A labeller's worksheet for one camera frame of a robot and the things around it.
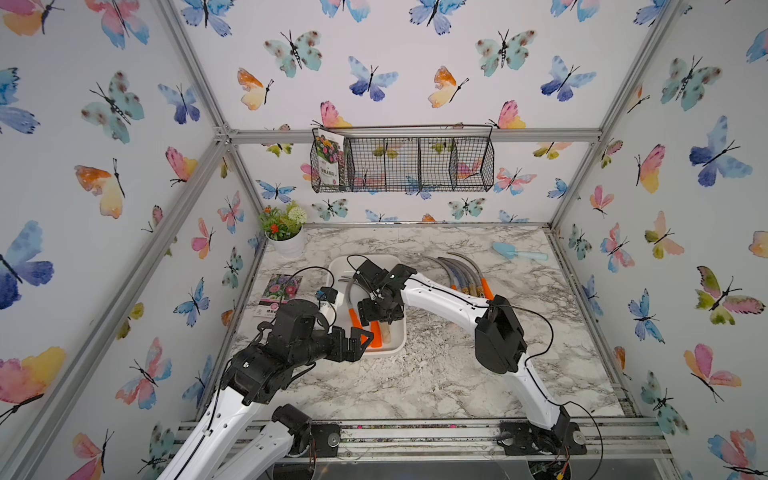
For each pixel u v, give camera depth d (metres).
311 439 0.72
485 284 1.04
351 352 0.60
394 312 0.75
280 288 1.02
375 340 0.90
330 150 0.88
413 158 0.98
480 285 1.03
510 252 1.11
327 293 0.61
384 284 0.65
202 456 0.40
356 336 0.60
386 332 0.89
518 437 0.74
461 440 0.76
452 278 1.05
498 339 0.54
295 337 0.51
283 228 1.00
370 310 0.80
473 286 1.02
